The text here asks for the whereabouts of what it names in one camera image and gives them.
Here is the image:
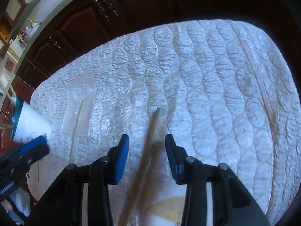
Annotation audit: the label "dark wooden kitchen cabinets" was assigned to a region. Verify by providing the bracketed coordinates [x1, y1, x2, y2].
[0, 0, 301, 154]

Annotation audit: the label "white quilted table cloth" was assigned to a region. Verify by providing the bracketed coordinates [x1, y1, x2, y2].
[27, 19, 300, 225]

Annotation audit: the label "upper wooden wall cabinet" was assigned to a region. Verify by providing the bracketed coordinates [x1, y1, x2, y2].
[1, 0, 40, 59]

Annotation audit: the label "grey kitchen countertop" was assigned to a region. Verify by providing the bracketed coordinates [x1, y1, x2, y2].
[0, 0, 104, 113]

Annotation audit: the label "brown chopstick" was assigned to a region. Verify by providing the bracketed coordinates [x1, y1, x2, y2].
[69, 101, 84, 163]
[118, 108, 161, 225]

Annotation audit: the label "white cup teal rim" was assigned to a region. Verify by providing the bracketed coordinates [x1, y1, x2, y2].
[10, 96, 51, 143]

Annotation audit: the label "left white gloved hand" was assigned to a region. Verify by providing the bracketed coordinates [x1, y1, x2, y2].
[1, 187, 31, 225]

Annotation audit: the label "sauce bottle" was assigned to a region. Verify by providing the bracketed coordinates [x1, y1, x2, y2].
[19, 27, 29, 39]

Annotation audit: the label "cream microwave oven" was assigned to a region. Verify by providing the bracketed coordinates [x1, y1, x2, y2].
[4, 45, 21, 74]

